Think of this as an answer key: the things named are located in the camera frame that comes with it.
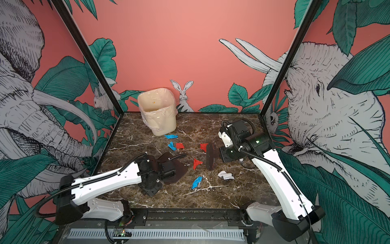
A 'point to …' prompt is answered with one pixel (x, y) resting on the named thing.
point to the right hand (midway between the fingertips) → (219, 154)
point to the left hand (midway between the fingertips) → (149, 188)
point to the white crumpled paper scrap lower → (226, 176)
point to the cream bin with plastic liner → (158, 109)
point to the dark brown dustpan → (173, 170)
